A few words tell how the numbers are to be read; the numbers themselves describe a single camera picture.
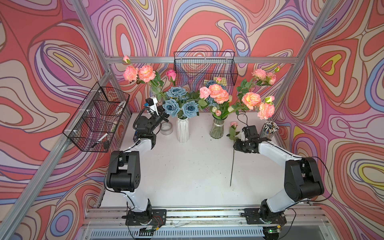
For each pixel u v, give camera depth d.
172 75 0.75
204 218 0.75
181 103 0.71
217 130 1.01
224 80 0.82
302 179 0.45
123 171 0.48
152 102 0.69
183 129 0.91
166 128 1.10
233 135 1.02
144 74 0.61
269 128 0.88
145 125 0.65
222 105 0.80
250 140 0.72
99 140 0.73
